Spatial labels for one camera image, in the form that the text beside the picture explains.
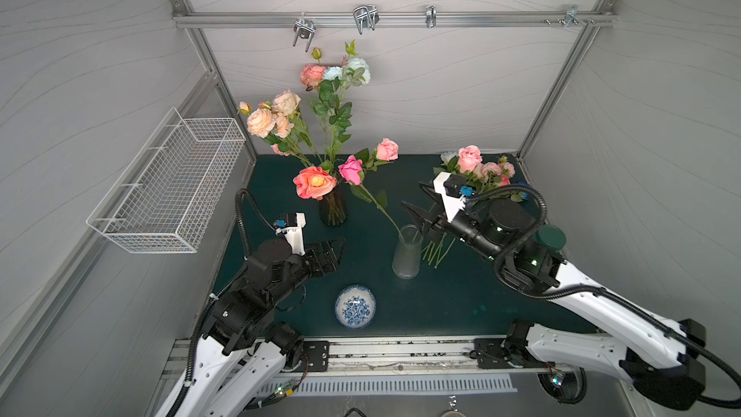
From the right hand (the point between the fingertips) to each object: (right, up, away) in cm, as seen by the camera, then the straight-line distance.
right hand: (413, 192), depth 59 cm
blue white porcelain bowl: (-14, -34, +23) cm, 43 cm away
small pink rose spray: (+32, +4, +53) cm, 62 cm away
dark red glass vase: (-23, -7, +37) cm, 44 cm away
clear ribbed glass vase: (+1, -18, +23) cm, 29 cm away
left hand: (-19, -12, +8) cm, 24 cm away
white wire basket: (-59, -3, +9) cm, 60 cm away
